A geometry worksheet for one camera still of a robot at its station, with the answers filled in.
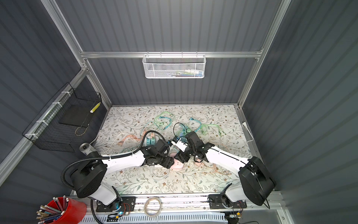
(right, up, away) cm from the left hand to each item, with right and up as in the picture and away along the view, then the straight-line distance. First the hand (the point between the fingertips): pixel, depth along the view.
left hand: (170, 160), depth 87 cm
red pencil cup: (-43, -13, -28) cm, 53 cm away
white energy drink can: (-49, +9, -6) cm, 50 cm away
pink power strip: (+5, -2, -2) cm, 5 cm away
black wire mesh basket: (-55, +31, -9) cm, 64 cm away
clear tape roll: (-12, -19, -14) cm, 26 cm away
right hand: (+6, +5, -3) cm, 8 cm away
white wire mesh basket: (0, +74, +37) cm, 83 cm away
